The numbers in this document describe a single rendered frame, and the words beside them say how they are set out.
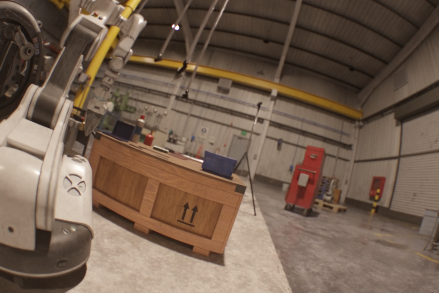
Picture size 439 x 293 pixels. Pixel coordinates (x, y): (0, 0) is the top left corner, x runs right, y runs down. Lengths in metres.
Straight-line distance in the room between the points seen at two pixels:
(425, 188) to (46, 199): 8.45
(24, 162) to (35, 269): 0.29
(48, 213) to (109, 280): 0.38
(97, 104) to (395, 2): 10.09
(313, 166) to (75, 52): 3.42
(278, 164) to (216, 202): 10.13
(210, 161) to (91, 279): 0.87
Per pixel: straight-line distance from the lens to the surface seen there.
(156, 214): 1.13
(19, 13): 1.39
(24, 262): 0.61
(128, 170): 1.16
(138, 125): 1.50
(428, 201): 8.06
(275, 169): 11.07
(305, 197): 3.43
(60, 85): 0.92
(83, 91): 4.87
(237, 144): 10.91
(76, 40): 1.02
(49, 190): 0.51
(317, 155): 3.46
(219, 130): 11.16
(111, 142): 1.20
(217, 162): 1.10
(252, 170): 10.55
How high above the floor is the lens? 0.57
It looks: 9 degrees up
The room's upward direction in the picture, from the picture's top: 18 degrees clockwise
